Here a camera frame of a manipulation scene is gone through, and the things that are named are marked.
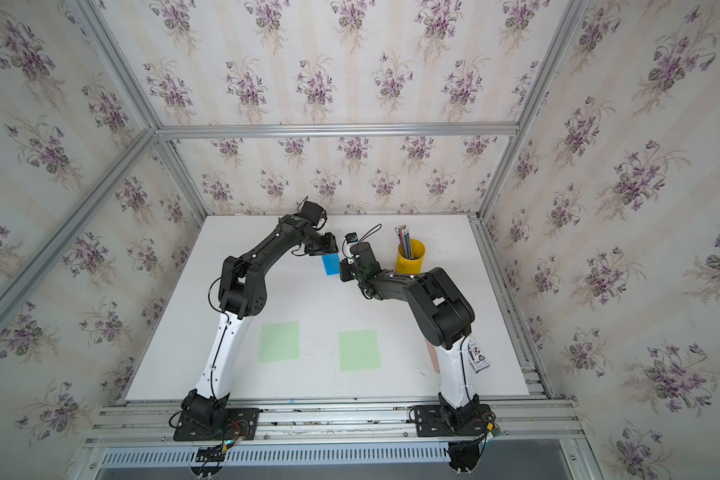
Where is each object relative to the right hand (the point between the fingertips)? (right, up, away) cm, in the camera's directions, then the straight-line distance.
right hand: (345, 260), depth 99 cm
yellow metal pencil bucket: (+23, -1, -2) cm, 24 cm away
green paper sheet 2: (+5, -26, -13) cm, 29 cm away
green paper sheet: (-19, -24, -11) cm, 33 cm away
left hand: (-4, +3, +6) cm, 8 cm away
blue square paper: (-5, -1, +3) cm, 6 cm away
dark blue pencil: (+20, +7, -6) cm, 21 cm away
